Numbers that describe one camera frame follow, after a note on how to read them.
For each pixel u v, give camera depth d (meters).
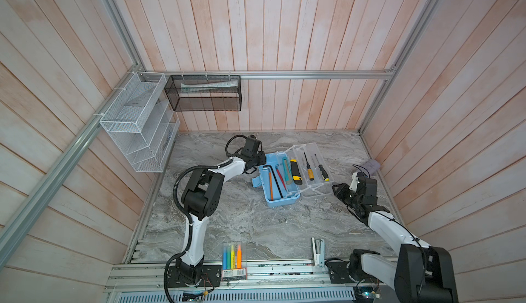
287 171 0.94
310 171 0.90
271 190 0.97
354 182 0.79
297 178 0.90
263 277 0.74
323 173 0.88
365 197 0.68
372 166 1.01
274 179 1.00
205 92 1.04
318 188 0.86
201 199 0.56
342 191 0.79
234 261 0.76
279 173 0.98
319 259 0.76
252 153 0.80
